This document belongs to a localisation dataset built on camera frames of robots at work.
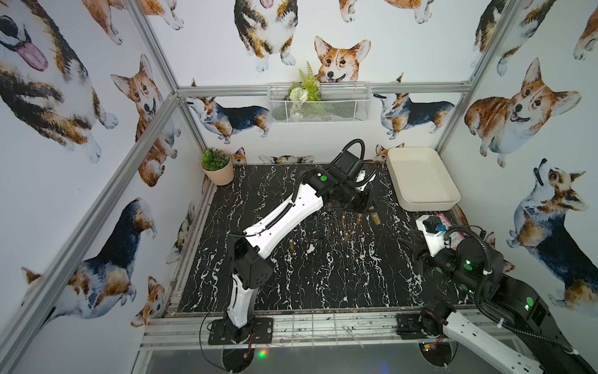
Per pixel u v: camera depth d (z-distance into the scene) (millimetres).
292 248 917
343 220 993
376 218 714
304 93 817
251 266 445
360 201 633
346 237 946
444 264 517
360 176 921
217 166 1035
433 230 510
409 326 733
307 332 748
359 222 987
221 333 725
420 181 1095
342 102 923
